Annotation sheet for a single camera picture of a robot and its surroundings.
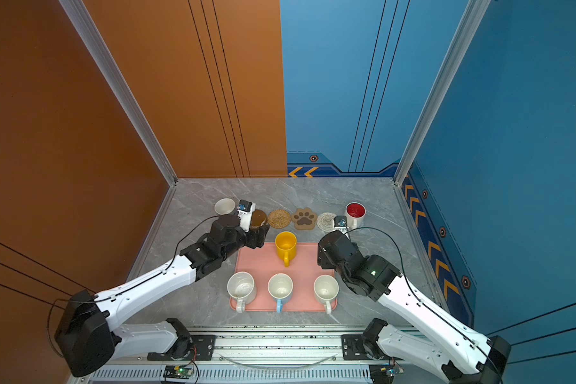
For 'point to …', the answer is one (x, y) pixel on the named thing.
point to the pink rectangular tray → (263, 262)
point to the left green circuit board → (180, 372)
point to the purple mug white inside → (225, 206)
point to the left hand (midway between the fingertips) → (260, 221)
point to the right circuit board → (384, 374)
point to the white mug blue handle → (280, 288)
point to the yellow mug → (286, 244)
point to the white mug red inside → (355, 214)
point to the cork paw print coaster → (304, 218)
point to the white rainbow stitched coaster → (326, 222)
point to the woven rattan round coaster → (279, 218)
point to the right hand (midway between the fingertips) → (326, 247)
